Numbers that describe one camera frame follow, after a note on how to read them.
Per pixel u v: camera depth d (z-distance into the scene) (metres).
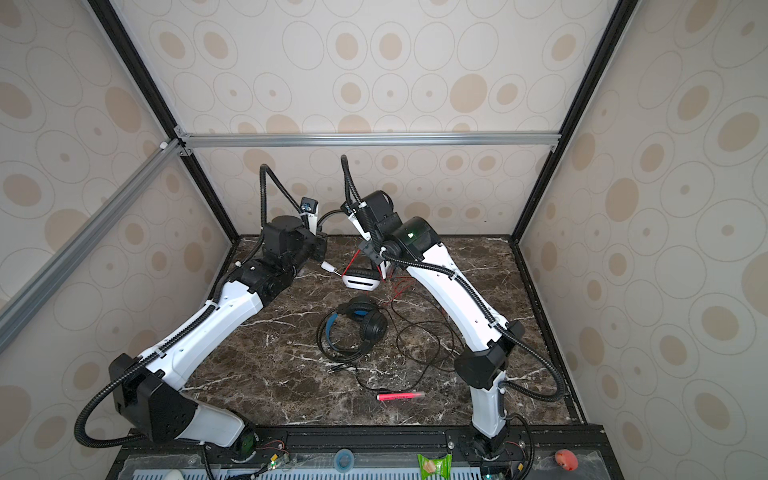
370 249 0.65
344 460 0.71
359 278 0.72
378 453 0.74
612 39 0.71
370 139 0.90
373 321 0.87
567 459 0.70
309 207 0.63
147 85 0.78
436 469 0.69
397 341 0.92
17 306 0.51
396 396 0.81
